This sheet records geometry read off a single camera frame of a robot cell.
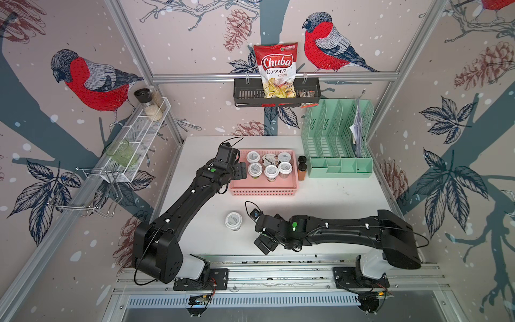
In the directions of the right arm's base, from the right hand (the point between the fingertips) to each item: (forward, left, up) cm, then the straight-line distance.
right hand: (264, 233), depth 78 cm
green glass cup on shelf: (+16, +50, +29) cm, 60 cm away
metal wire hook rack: (+4, +57, +23) cm, 61 cm away
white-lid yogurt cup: (+39, +8, 0) cm, 40 cm away
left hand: (+24, +12, +13) cm, 30 cm away
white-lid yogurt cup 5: (+5, +13, 0) cm, 14 cm away
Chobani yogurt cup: (+39, -2, -1) cm, 39 cm away
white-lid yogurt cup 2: (+31, +6, 0) cm, 32 cm away
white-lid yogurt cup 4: (+31, -9, 0) cm, 33 cm away
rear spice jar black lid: (+36, -18, +3) cm, 40 cm away
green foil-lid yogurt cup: (+40, -9, 0) cm, 41 cm away
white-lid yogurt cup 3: (+30, -2, 0) cm, 30 cm away
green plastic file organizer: (+58, -38, +2) cm, 69 cm away
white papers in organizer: (+42, -41, +18) cm, 62 cm away
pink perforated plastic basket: (+27, +2, -9) cm, 28 cm away
